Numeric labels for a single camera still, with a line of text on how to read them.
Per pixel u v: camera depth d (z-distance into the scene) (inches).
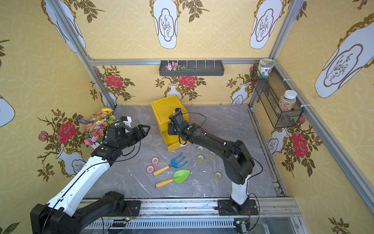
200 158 35.7
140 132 26.9
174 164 35.4
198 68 36.1
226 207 28.7
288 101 25.6
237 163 18.4
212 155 36.3
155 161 35.5
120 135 23.3
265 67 33.1
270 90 38.2
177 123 25.9
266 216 29.4
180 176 33.2
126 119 28.2
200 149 37.3
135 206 29.0
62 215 14.8
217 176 33.1
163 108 35.8
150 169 34.5
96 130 33.7
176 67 34.6
